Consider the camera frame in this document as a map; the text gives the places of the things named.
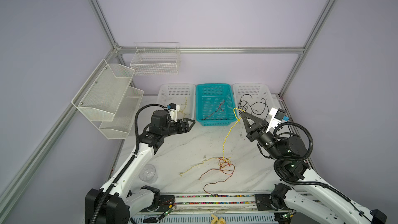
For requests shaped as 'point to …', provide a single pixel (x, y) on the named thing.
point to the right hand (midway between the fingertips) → (241, 114)
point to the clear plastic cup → (147, 173)
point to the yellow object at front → (216, 221)
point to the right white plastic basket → (255, 98)
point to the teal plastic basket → (215, 104)
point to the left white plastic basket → (182, 94)
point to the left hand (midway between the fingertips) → (190, 124)
